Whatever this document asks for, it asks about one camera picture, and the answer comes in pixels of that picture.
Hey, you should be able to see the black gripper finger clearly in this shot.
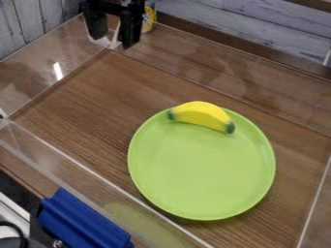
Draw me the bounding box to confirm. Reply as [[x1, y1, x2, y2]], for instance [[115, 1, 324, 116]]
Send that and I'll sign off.
[[83, 9, 109, 40], [118, 11, 145, 48]]

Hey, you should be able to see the black cable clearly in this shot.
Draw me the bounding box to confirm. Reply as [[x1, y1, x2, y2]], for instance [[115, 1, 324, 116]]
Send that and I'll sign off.
[[0, 221, 31, 248]]

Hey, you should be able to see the blue plastic clamp block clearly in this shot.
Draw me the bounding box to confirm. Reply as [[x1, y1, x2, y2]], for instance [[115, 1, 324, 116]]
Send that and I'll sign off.
[[38, 188, 135, 248]]

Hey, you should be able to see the clear acrylic enclosure wall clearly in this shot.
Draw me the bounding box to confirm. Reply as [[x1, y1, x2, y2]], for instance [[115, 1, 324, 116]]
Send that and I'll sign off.
[[0, 18, 331, 248]]

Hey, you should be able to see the yellow blue labelled can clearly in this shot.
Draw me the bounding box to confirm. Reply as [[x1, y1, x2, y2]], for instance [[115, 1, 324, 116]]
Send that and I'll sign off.
[[143, 0, 157, 33]]

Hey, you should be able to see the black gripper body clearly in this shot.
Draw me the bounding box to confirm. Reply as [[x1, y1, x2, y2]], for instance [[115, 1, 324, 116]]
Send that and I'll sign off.
[[82, 0, 146, 15]]

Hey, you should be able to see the green round plate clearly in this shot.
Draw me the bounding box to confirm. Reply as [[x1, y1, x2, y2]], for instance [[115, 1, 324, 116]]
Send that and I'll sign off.
[[127, 110, 277, 221]]

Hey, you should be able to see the yellow toy banana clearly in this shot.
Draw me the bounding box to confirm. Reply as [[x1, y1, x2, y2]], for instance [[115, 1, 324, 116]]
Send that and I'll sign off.
[[167, 101, 235, 134]]

